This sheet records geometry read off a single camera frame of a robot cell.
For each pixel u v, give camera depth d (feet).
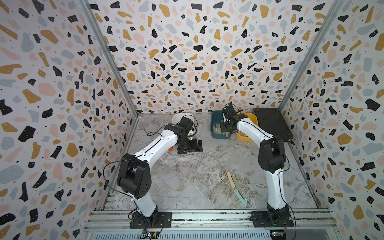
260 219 2.39
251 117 3.79
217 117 3.73
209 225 2.40
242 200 2.62
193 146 2.49
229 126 2.64
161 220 2.40
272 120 3.67
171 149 3.27
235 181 2.86
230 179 2.87
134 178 1.48
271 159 1.92
